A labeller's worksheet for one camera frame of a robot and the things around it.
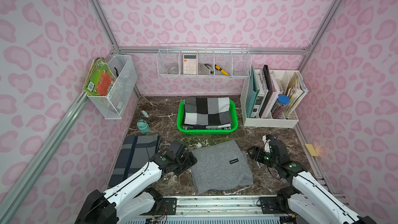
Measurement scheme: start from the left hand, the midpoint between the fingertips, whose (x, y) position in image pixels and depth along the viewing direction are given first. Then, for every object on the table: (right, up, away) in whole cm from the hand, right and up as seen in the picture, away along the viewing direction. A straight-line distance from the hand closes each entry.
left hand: (193, 160), depth 82 cm
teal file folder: (+31, +36, 0) cm, 47 cm away
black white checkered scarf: (+9, +24, +19) cm, 32 cm away
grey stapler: (+6, +53, +18) cm, 56 cm away
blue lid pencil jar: (+50, +30, +9) cm, 60 cm away
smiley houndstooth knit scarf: (+14, +16, +12) cm, 24 cm away
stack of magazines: (+58, +38, +6) cm, 70 cm away
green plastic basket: (+23, +16, +11) cm, 30 cm away
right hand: (+31, +5, +2) cm, 31 cm away
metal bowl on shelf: (-13, +50, +11) cm, 53 cm away
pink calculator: (-3, +55, +13) cm, 56 cm away
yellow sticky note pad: (+71, +2, +13) cm, 73 cm away
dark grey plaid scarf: (-34, +2, +9) cm, 35 cm away
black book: (+40, +38, 0) cm, 55 cm away
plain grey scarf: (+15, -3, 0) cm, 15 cm away
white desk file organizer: (+56, +46, +21) cm, 75 cm away
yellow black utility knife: (+18, +50, +16) cm, 56 cm away
